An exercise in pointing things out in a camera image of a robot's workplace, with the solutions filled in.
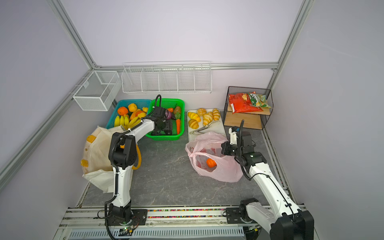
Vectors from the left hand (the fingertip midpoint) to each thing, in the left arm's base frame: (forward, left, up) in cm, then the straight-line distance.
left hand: (168, 126), depth 104 cm
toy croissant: (+8, -29, -3) cm, 30 cm away
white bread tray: (0, -36, -5) cm, 36 cm away
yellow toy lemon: (+10, +19, +2) cm, 22 cm away
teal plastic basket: (+23, +23, +2) cm, 32 cm away
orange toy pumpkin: (-29, -27, 0) cm, 40 cm away
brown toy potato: (+17, -6, -1) cm, 18 cm away
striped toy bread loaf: (+12, -19, -3) cm, 22 cm away
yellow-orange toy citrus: (+18, +27, +3) cm, 33 cm away
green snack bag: (+5, -61, +16) cm, 64 cm away
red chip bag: (+4, -50, +15) cm, 53 cm away
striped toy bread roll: (+3, -18, -2) cm, 18 cm away
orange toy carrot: (+3, -7, -3) cm, 8 cm away
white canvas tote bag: (-27, +36, +6) cm, 46 cm away
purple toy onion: (+10, 0, +2) cm, 10 cm away
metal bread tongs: (-3, -22, -3) cm, 23 cm away
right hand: (-25, -33, +12) cm, 43 cm away
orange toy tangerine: (+14, +34, +4) cm, 37 cm away
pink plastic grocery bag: (-25, -25, +13) cm, 38 cm away
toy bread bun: (+15, -24, -2) cm, 29 cm away
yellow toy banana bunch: (+6, +31, -1) cm, 32 cm away
